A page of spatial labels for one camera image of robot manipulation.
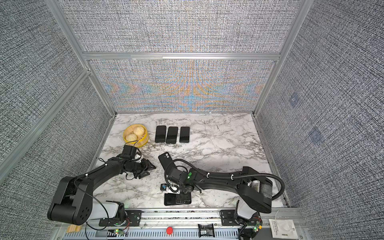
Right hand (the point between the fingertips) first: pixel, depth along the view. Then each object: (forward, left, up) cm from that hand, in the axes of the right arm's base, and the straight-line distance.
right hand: (180, 191), depth 79 cm
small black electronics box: (-17, -13, -1) cm, 21 cm away
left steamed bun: (+32, +34, +5) cm, 47 cm away
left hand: (+12, +16, +1) cm, 20 cm away
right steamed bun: (+39, +30, +4) cm, 50 cm away
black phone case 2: (+40, +8, -4) cm, 41 cm away
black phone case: (+40, +16, -2) cm, 44 cm away
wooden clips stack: (-17, +48, +1) cm, 51 cm away
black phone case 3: (+21, +11, -2) cm, 24 cm away
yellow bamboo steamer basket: (+32, +27, +2) cm, 42 cm away
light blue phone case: (+39, -1, -1) cm, 39 cm away
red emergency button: (-17, +4, 0) cm, 18 cm away
